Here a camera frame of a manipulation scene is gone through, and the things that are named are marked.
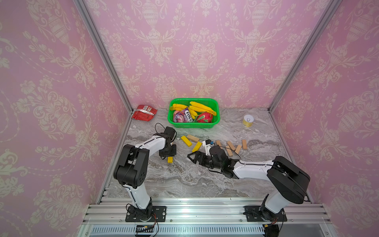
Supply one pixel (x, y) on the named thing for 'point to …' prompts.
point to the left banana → (178, 107)
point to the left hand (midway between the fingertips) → (172, 154)
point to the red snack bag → (144, 112)
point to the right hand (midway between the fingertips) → (189, 162)
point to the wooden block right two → (231, 145)
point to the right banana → (196, 107)
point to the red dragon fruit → (205, 117)
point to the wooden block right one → (218, 142)
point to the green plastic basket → (213, 103)
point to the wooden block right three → (230, 152)
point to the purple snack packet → (182, 116)
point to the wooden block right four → (244, 144)
